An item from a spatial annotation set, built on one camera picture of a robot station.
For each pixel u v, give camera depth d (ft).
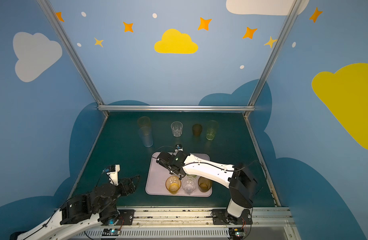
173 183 2.74
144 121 3.34
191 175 1.78
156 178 2.88
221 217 2.44
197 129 3.53
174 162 1.81
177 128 3.62
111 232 2.31
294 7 2.30
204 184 2.76
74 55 2.82
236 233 2.33
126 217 2.46
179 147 2.40
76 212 1.63
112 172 2.09
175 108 3.65
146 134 3.32
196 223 2.41
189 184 2.80
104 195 1.66
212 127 3.29
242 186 1.41
